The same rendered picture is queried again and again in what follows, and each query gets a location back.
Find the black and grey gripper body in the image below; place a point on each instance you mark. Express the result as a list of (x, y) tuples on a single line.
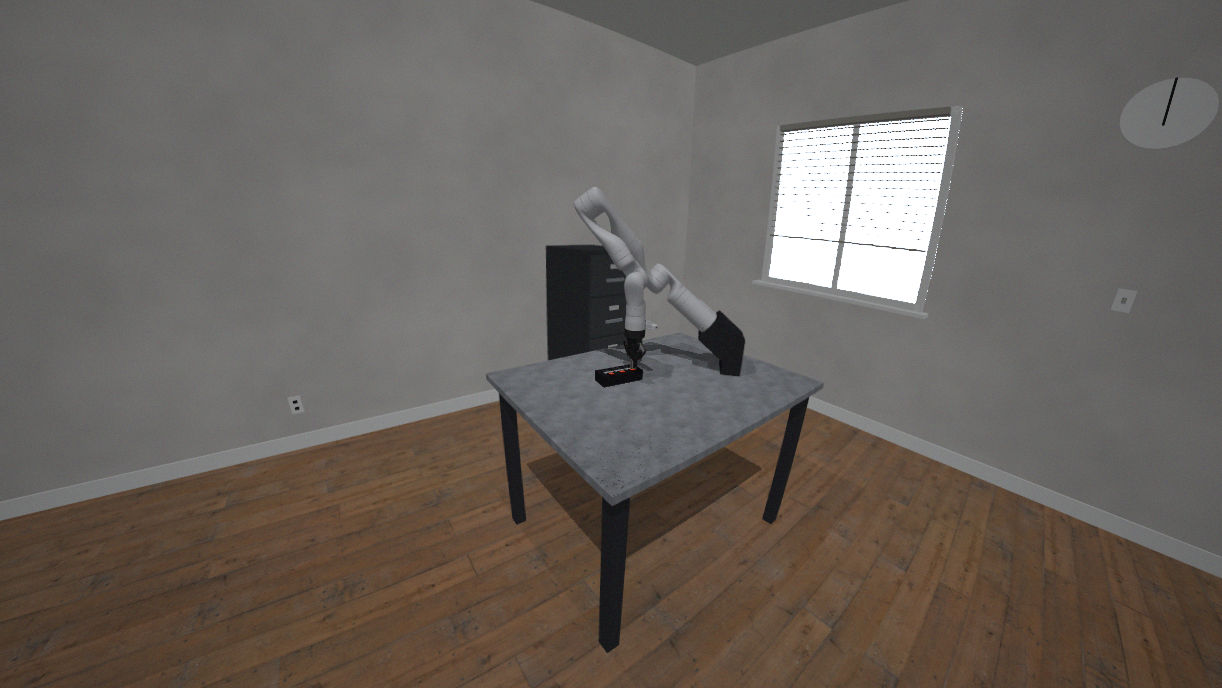
[(635, 337)]

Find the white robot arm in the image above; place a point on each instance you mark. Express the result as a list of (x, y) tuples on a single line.
[(593, 203)]

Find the black power strip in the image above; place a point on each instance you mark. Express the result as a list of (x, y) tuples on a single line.
[(618, 375)]

